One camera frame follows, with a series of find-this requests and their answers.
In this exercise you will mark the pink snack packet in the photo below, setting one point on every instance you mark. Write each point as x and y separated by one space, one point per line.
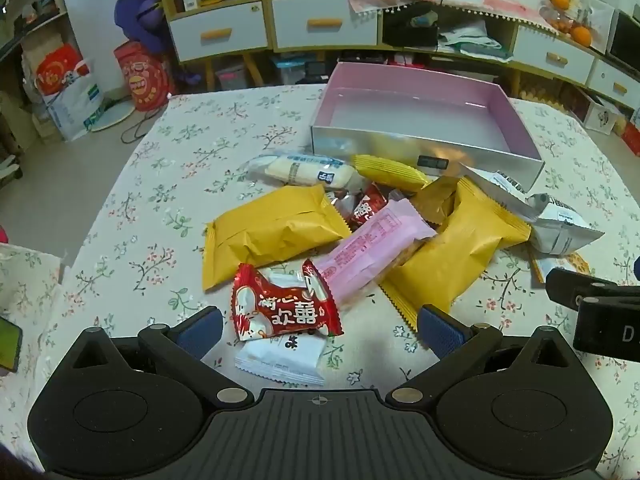
370 250

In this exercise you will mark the small white snack packet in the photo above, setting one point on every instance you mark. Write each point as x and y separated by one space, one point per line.
280 360

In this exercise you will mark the large yellow snack packet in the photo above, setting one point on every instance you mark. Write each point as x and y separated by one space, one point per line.
270 232
450 260

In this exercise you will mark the long wooden stand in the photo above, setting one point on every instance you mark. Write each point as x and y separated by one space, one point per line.
515 82

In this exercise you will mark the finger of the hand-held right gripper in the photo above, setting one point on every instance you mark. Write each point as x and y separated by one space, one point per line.
637 266
570 287

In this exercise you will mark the red printed bag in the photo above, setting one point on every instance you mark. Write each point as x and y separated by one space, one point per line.
145 85

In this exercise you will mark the silver snack packet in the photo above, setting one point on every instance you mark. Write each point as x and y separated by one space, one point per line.
500 187

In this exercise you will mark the blue lid storage box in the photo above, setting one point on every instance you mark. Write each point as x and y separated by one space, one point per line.
287 70

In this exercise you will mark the orange cookie packet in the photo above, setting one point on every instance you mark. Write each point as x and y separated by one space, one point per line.
562 262

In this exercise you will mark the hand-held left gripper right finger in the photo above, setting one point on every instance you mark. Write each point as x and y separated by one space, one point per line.
440 332

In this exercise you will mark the microwave oven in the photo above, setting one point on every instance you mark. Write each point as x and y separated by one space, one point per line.
625 42

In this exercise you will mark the red gift box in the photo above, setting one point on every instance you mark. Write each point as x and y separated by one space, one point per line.
405 58

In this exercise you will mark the small red box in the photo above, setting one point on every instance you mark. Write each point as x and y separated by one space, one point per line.
631 137

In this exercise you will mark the metal storage shelf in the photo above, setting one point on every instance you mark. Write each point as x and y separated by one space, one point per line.
35 25

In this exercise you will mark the red gift bag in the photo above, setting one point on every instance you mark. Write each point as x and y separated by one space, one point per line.
55 67

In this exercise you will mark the glass bowl of small oranges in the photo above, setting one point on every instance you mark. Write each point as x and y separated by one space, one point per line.
555 20

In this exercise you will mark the floral tablecloth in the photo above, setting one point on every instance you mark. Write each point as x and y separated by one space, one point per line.
175 160

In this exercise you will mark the white carton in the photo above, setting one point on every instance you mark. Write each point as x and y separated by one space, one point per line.
600 115

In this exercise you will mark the black camera stand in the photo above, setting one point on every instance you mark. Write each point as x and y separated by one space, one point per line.
315 71

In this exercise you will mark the white bread packet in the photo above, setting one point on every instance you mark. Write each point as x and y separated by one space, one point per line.
300 170

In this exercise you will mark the black smartphone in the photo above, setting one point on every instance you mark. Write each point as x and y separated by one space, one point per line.
7 345

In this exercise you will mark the white grey snack packet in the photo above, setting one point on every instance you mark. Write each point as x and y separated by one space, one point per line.
560 230

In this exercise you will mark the white plastic bag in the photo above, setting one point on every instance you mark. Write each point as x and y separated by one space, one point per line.
75 110

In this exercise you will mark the pink silver cardboard box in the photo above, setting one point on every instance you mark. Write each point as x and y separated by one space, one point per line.
410 115

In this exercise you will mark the egg tray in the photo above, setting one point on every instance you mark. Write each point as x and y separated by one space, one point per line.
537 94

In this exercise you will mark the pile of papers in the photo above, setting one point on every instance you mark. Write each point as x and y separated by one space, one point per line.
470 35

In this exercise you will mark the clear box pink label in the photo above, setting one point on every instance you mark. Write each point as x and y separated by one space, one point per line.
231 79

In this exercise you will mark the purple plush toy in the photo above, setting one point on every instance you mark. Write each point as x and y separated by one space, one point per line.
142 15

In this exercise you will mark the striped yellow snack packet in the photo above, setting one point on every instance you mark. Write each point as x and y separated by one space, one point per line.
390 172

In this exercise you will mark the round white base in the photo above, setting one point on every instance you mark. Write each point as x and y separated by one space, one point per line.
112 117

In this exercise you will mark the small red candy packet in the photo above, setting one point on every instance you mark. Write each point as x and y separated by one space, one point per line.
367 210

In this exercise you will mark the red white printed packet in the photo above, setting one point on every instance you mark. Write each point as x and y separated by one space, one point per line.
280 315

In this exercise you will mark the black bag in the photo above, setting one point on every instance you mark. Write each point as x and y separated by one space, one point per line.
405 35

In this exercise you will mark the gold brown snack packet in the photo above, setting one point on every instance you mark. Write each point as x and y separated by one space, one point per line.
432 200

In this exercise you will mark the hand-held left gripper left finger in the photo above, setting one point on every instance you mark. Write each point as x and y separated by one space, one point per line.
202 332

